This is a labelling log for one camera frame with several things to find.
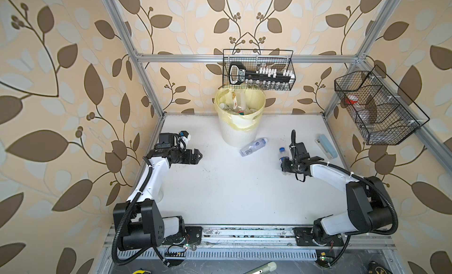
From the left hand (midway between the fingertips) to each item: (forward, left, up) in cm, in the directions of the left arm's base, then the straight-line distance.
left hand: (189, 153), depth 85 cm
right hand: (0, -50, -11) cm, 51 cm away
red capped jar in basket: (+18, -76, +20) cm, 81 cm away
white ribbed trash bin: (+12, -24, -3) cm, 27 cm away
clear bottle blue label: (+7, -49, -11) cm, 51 cm away
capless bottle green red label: (+28, -27, +8) cm, 40 cm away
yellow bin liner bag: (+24, -25, +8) cm, 35 cm away
